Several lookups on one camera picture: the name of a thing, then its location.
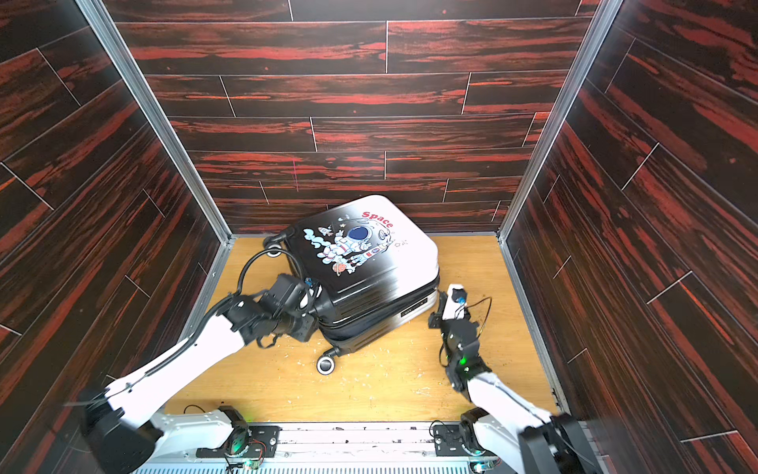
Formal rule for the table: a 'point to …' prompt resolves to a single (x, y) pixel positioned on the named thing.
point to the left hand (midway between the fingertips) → (311, 319)
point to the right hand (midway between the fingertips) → (449, 294)
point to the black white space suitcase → (370, 265)
